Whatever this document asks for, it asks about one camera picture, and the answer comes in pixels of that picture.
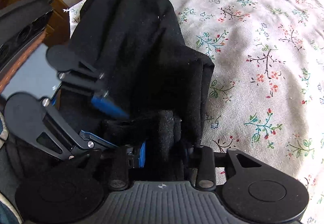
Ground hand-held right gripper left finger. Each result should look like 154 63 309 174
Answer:
108 141 147 190

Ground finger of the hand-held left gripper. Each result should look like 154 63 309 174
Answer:
57 60 129 120
27 99 120 162

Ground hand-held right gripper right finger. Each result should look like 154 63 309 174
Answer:
187 145 269 190

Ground black pants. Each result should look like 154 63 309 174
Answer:
7 0 216 182

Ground white floral bed sheet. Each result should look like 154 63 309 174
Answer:
69 0 324 224

